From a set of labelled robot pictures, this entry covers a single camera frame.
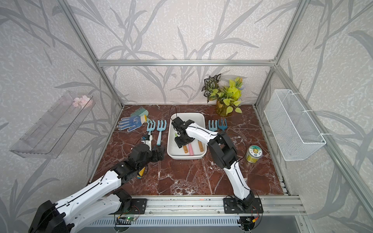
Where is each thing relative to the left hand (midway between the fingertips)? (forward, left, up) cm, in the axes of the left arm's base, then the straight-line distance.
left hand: (159, 149), depth 82 cm
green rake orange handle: (+5, -14, -10) cm, 18 cm away
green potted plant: (+36, -43, +7) cm, 57 cm away
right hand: (+10, -11, -10) cm, 18 cm away
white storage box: (+5, -21, -11) cm, 24 cm away
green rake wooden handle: (+8, -24, -11) cm, 27 cm away
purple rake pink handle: (+5, -18, -10) cm, 21 cm away
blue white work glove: (+28, +28, -12) cm, 41 cm away
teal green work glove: (+39, +24, -12) cm, 47 cm away
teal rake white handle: (+22, +12, -12) cm, 28 cm away
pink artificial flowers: (+16, +39, +21) cm, 47 cm away
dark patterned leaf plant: (+46, -32, +10) cm, 57 cm away
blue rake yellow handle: (+23, -40, -10) cm, 48 cm away
